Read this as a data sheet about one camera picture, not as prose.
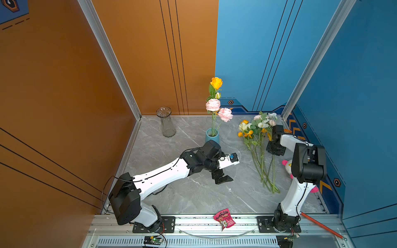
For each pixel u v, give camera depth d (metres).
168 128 1.12
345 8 0.70
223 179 0.65
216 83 0.78
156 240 0.70
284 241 0.71
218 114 0.78
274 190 0.82
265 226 0.72
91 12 0.71
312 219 0.74
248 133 1.02
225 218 0.74
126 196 0.41
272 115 1.10
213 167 0.64
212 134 0.85
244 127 1.09
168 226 0.74
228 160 0.62
